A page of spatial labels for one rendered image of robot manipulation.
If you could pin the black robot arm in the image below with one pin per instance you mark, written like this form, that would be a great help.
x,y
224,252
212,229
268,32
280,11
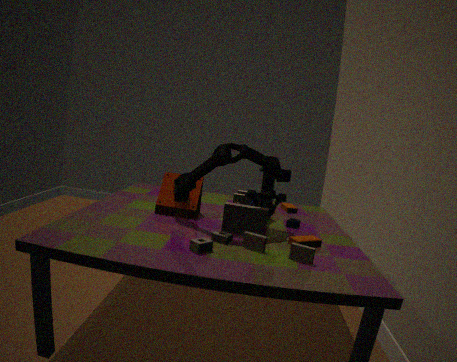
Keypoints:
x,y
221,156

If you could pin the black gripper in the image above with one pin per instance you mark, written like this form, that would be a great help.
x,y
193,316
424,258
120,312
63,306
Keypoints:
x,y
253,195

